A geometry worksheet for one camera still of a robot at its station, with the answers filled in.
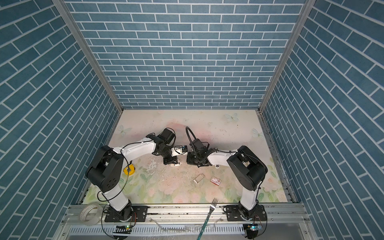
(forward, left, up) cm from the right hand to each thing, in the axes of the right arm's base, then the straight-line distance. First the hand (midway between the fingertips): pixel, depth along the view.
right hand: (185, 159), depth 92 cm
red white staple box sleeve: (-11, -19, -1) cm, 22 cm away
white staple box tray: (-10, -10, -2) cm, 14 cm away
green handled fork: (-25, -18, -2) cm, 31 cm away
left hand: (-1, +5, +2) cm, 6 cm away
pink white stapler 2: (-3, -20, -1) cm, 20 cm away
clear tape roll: (-35, +38, +1) cm, 52 cm away
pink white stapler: (-5, +6, +2) cm, 8 cm away
